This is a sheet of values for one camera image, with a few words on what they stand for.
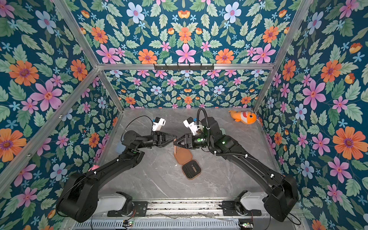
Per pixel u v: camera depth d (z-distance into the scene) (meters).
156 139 0.63
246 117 1.04
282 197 0.38
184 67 0.93
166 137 0.68
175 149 0.64
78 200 0.41
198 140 0.60
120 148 0.96
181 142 0.68
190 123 0.64
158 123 0.68
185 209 0.75
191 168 0.87
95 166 0.77
